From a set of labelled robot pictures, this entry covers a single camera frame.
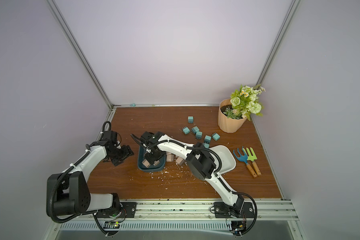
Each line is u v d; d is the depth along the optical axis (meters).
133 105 1.26
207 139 0.98
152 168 0.81
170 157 0.89
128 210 0.73
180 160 0.87
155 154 0.77
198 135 1.00
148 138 0.72
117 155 0.74
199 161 0.55
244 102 0.85
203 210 0.75
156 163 0.83
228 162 0.88
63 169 0.46
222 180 0.59
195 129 1.03
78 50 0.87
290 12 0.73
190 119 1.10
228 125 0.95
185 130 1.03
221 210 0.72
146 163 0.86
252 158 0.92
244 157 0.91
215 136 1.00
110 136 0.72
